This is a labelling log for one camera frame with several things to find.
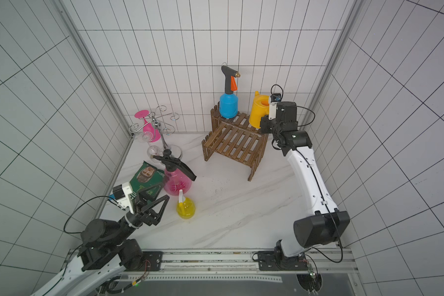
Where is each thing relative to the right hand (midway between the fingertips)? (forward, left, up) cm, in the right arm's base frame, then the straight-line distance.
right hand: (257, 115), depth 75 cm
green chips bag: (-15, +53, -31) cm, 63 cm away
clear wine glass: (-6, +48, -18) cm, 52 cm away
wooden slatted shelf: (+7, +9, -23) cm, 25 cm away
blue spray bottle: (+12, +13, -4) cm, 18 cm away
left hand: (-33, +31, -6) cm, 46 cm away
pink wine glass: (-4, +47, -8) cm, 48 cm away
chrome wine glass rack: (+4, +46, -9) cm, 47 cm away
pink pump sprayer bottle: (-19, +33, -19) cm, 42 cm away
